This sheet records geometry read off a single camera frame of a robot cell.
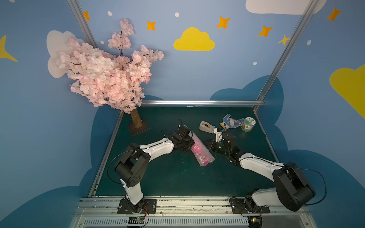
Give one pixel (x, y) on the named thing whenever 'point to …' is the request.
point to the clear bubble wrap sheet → (198, 142)
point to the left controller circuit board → (136, 221)
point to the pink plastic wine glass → (204, 158)
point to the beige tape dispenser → (206, 127)
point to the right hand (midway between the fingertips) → (204, 140)
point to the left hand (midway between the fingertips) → (197, 142)
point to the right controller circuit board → (255, 221)
